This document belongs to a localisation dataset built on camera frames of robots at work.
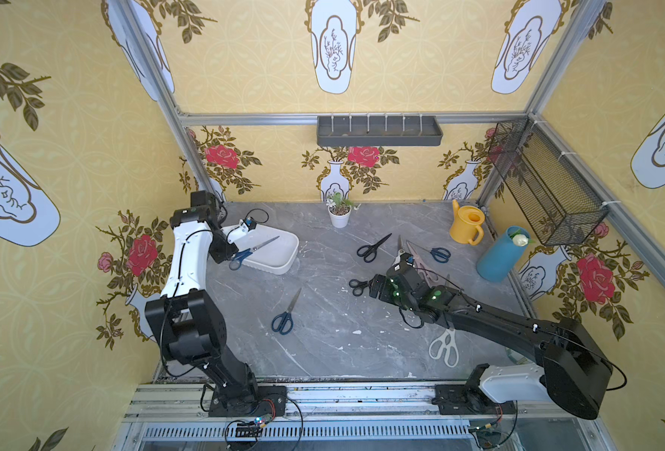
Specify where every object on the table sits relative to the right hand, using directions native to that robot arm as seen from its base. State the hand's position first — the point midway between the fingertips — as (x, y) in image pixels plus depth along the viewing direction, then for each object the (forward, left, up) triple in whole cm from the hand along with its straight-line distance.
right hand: (372, 291), depth 84 cm
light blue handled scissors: (+4, +41, +7) cm, 42 cm away
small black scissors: (+6, +4, -9) cm, 12 cm away
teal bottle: (+12, -40, +2) cm, 42 cm away
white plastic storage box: (+19, +35, -8) cm, 41 cm away
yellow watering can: (+28, -34, 0) cm, 44 cm away
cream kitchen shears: (+21, -12, -9) cm, 26 cm away
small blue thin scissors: (+21, -27, -9) cm, 35 cm away
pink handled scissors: (+11, -20, -9) cm, 25 cm away
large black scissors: (+22, 0, -10) cm, 24 cm away
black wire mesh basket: (+14, -48, +22) cm, 55 cm away
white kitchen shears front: (-11, -22, -9) cm, 27 cm away
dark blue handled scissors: (-7, +27, -9) cm, 29 cm away
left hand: (+8, +46, +9) cm, 48 cm away
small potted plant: (+36, +12, -3) cm, 38 cm away
